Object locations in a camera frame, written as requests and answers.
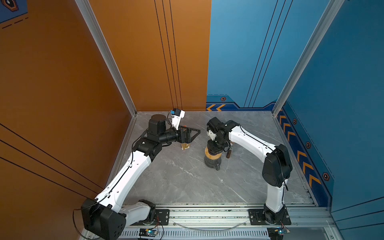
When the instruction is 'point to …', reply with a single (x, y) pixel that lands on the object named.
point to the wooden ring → (212, 157)
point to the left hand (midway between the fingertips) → (194, 129)
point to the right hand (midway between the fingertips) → (211, 150)
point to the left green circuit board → (147, 232)
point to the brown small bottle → (228, 154)
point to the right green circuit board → (276, 233)
